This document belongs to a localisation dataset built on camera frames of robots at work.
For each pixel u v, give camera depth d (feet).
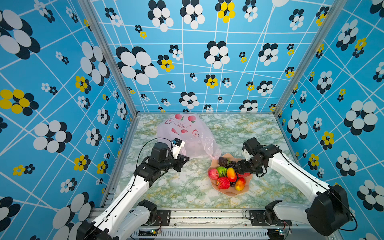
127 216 1.83
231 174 2.57
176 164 2.19
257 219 2.38
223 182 2.53
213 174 2.58
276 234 2.32
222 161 2.77
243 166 2.37
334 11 2.28
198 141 2.98
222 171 2.69
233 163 2.83
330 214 1.29
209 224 2.39
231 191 2.59
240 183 2.58
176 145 2.19
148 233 2.36
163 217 2.43
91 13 2.29
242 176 2.58
